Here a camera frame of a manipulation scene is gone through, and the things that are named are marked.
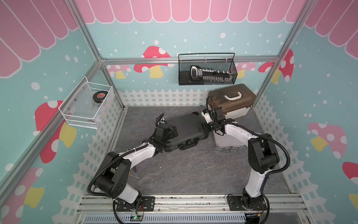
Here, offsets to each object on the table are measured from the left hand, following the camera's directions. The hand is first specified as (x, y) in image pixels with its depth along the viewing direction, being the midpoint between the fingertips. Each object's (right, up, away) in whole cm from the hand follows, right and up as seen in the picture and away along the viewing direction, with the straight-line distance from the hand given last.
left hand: (174, 137), depth 90 cm
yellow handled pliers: (-25, -19, -5) cm, 31 cm away
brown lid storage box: (+42, +24, +6) cm, 49 cm away
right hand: (+21, +10, +7) cm, 25 cm away
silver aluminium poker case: (+35, -4, +2) cm, 35 cm away
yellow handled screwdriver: (-24, -23, -7) cm, 34 cm away
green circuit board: (-18, -39, -19) cm, 47 cm away
